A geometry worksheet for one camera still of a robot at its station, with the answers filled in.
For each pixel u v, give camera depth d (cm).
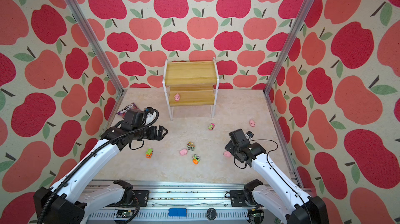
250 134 75
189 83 79
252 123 101
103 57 100
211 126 98
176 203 73
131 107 108
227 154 87
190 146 90
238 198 73
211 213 63
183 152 88
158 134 69
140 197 74
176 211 69
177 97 93
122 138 53
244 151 57
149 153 86
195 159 85
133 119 58
